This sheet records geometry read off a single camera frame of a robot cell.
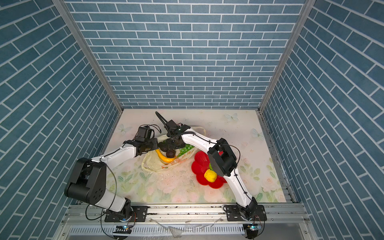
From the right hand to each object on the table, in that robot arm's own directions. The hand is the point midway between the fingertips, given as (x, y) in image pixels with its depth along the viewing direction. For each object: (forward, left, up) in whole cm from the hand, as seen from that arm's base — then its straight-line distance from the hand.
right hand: (170, 145), depth 93 cm
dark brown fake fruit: (-5, -1, -2) cm, 5 cm away
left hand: (+1, +9, +1) cm, 9 cm away
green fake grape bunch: (0, -11, -1) cm, 11 cm away
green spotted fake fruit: (-11, -26, -3) cm, 28 cm away
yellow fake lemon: (-17, -26, -1) cm, 31 cm away
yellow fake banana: (-8, +1, -2) cm, 9 cm away
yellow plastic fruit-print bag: (-12, +8, 0) cm, 15 cm away
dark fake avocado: (-4, +2, +7) cm, 8 cm away
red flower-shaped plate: (-11, -20, -3) cm, 23 cm away
